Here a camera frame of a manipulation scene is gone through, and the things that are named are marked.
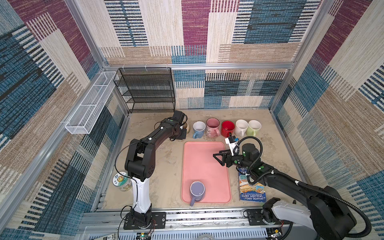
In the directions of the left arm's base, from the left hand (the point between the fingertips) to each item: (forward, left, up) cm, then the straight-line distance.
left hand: (182, 133), depth 97 cm
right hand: (-19, -20, +5) cm, 28 cm away
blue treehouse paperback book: (-35, -39, -6) cm, 53 cm away
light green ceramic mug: (+5, -48, -1) cm, 48 cm away
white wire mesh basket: (-9, +45, +25) cm, 52 cm away
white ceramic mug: (+4, -39, 0) cm, 39 cm away
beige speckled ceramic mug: (+2, -4, +2) cm, 5 cm away
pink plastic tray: (-18, -11, -9) cm, 22 cm away
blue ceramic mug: (+5, -11, -1) cm, 12 cm away
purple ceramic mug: (-35, -9, 0) cm, 36 cm away
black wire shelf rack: (+31, +26, +10) cm, 42 cm away
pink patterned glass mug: (+2, -20, +3) cm, 20 cm away
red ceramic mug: (+8, -31, -4) cm, 32 cm away
